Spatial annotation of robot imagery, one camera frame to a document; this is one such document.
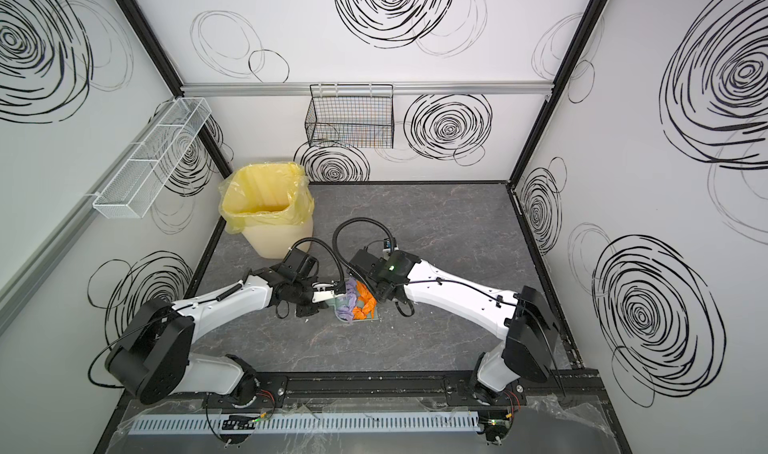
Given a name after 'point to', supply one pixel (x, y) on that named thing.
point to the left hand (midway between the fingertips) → (327, 296)
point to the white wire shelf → (134, 188)
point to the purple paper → (346, 303)
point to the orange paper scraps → (366, 303)
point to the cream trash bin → (272, 241)
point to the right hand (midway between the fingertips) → (390, 291)
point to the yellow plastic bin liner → (265, 194)
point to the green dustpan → (357, 304)
